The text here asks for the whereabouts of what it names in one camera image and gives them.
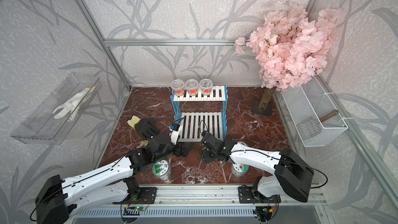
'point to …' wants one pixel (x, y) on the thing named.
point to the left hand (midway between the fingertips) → (188, 141)
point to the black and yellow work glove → (145, 127)
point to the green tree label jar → (161, 169)
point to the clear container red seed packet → (178, 85)
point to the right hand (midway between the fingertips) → (206, 153)
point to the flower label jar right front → (239, 170)
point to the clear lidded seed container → (192, 87)
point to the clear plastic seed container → (206, 85)
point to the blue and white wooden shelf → (197, 113)
